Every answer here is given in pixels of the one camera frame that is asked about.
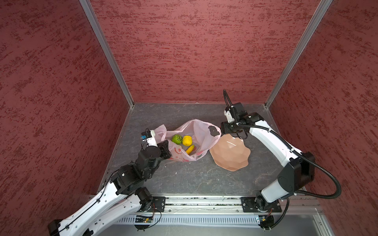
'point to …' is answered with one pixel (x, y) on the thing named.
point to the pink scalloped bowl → (230, 153)
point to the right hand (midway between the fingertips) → (225, 132)
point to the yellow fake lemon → (187, 140)
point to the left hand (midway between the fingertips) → (168, 144)
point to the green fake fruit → (177, 139)
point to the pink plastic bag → (202, 139)
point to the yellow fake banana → (190, 149)
